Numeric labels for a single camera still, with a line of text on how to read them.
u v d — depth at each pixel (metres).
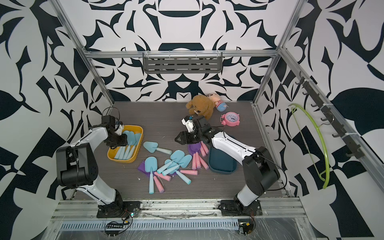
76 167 0.46
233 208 0.74
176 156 0.92
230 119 1.08
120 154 0.90
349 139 0.52
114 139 0.78
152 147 0.95
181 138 0.75
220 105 1.10
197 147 0.94
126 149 0.92
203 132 0.67
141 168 0.87
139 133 0.98
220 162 0.88
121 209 0.69
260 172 0.45
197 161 0.87
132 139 0.97
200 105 0.95
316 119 0.67
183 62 0.94
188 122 0.78
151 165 0.86
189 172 0.85
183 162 0.89
